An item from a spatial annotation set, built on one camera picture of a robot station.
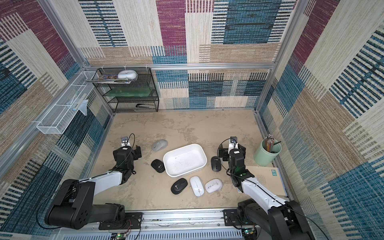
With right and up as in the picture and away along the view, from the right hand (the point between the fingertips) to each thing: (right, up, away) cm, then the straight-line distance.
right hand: (231, 143), depth 86 cm
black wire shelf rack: (-77, +26, +33) cm, 88 cm away
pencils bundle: (+20, +1, -4) cm, 20 cm away
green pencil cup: (+18, -8, -1) cm, 20 cm away
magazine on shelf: (-71, +38, +6) cm, 81 cm away
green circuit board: (-55, -41, -16) cm, 70 cm away
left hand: (-60, -3, +5) cm, 61 cm away
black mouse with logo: (-8, -12, +4) cm, 15 cm away
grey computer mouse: (-43, -2, +11) cm, 45 cm away
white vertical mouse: (-10, -22, -4) cm, 25 cm away
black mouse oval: (-29, -23, -2) cm, 38 cm away
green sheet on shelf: (-60, +31, +8) cm, 68 cm away
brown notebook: (+23, -20, +2) cm, 30 cm away
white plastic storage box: (-27, -11, +8) cm, 30 cm away
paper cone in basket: (-79, +21, -8) cm, 82 cm away
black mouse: (-42, -14, +3) cm, 44 cm away
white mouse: (-19, -22, -5) cm, 30 cm away
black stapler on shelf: (-57, +25, +25) cm, 67 cm away
